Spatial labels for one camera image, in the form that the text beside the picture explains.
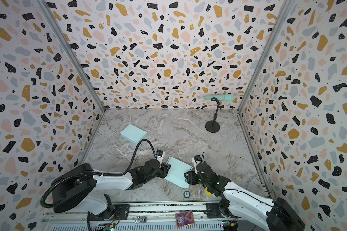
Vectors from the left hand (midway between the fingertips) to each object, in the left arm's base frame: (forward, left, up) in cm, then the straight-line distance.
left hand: (171, 163), depth 85 cm
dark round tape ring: (-15, -9, -6) cm, 19 cm away
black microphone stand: (+32, -32, -7) cm, 46 cm away
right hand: (-5, -9, -1) cm, 11 cm away
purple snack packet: (-27, -7, -4) cm, 28 cm away
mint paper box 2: (+25, +28, -4) cm, 37 cm away
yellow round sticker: (-19, -17, +13) cm, 29 cm away
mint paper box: (-6, -3, -1) cm, 7 cm away
